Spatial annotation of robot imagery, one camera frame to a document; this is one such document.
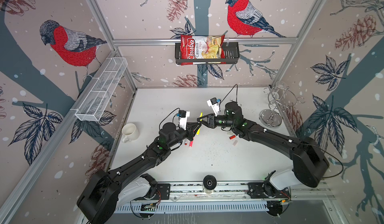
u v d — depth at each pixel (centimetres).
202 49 88
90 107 71
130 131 87
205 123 75
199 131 75
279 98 116
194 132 73
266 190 67
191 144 90
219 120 69
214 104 71
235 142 90
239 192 75
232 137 93
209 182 67
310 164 43
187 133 69
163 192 73
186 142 90
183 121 68
